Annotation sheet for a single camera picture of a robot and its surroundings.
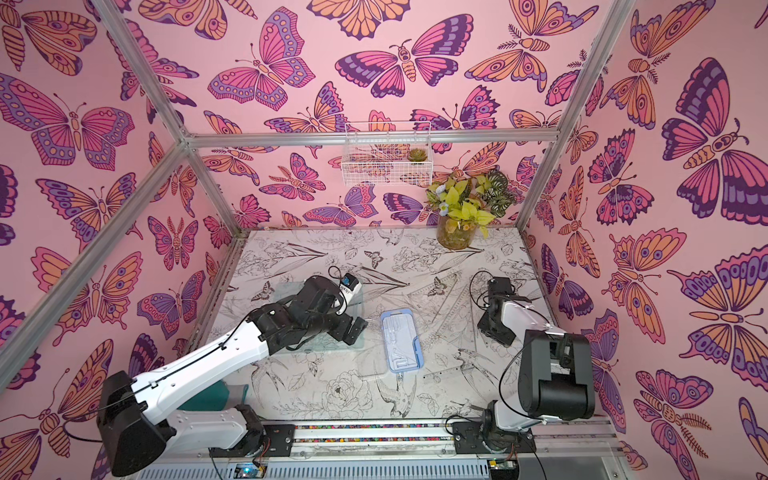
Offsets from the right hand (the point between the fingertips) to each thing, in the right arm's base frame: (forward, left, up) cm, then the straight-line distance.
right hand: (497, 332), depth 91 cm
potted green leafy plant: (+33, +9, +23) cm, 41 cm away
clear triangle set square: (+16, +17, -2) cm, 23 cm away
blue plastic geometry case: (-6, +29, 0) cm, 29 cm away
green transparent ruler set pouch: (+14, +70, -1) cm, 72 cm away
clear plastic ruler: (+7, +12, -1) cm, 14 cm away
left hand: (-3, +41, +17) cm, 44 cm away
